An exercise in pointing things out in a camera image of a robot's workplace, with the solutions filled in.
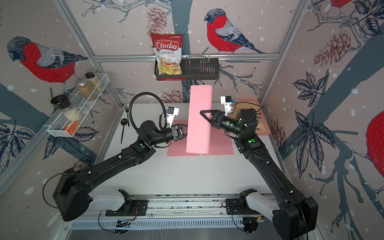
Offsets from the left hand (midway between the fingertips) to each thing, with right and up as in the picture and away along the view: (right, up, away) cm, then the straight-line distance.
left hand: (197, 127), depth 61 cm
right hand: (+2, +6, +2) cm, 6 cm away
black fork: (-57, +10, +57) cm, 81 cm away
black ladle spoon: (-55, +1, +48) cm, 73 cm away
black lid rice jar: (-59, +6, +7) cm, 60 cm away
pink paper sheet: (+1, -1, 0) cm, 1 cm away
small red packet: (-56, 0, +4) cm, 57 cm away
